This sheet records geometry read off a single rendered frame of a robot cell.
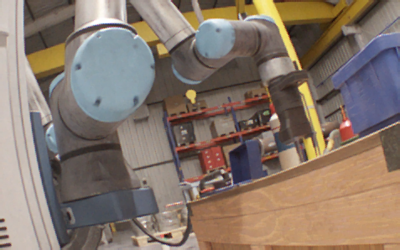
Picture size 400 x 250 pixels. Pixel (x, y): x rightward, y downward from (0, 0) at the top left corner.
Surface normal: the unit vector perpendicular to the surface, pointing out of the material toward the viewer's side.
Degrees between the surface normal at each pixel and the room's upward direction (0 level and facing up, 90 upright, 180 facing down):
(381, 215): 90
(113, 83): 95
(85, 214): 90
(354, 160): 90
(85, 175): 70
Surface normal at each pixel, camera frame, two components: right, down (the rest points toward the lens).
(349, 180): -0.94, 0.20
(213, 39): -0.80, 0.11
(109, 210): -0.39, -0.07
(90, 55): 0.48, -0.21
